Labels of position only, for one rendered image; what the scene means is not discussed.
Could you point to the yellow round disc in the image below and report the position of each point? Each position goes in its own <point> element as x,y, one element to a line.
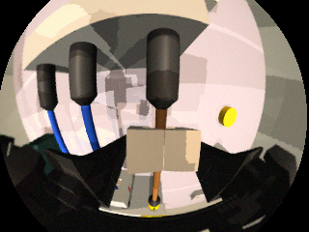
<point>227,116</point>

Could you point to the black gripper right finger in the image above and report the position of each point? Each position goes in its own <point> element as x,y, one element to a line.
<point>217,168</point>

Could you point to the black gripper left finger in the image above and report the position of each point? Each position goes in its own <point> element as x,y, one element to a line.
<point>98,171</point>

